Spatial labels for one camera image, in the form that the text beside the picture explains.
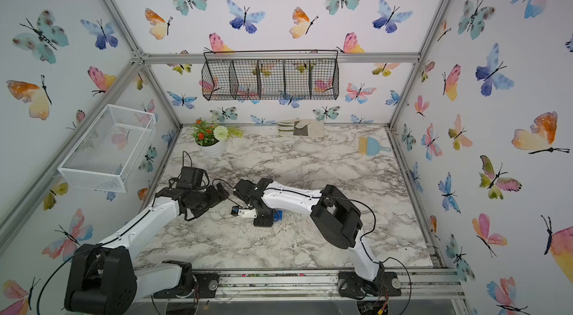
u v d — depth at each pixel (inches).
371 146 44.1
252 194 24.5
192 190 26.2
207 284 29.1
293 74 37.8
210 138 38.7
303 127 46.8
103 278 16.1
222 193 30.9
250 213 30.4
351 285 28.7
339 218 19.8
